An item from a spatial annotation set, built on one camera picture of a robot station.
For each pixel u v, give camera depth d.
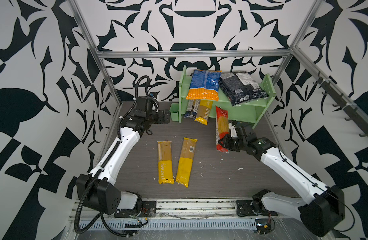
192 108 0.96
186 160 0.87
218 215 0.73
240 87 0.82
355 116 0.55
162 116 0.69
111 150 0.45
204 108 0.96
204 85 0.83
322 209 0.38
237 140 0.67
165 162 0.88
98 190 0.39
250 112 0.98
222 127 0.81
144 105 0.57
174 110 1.09
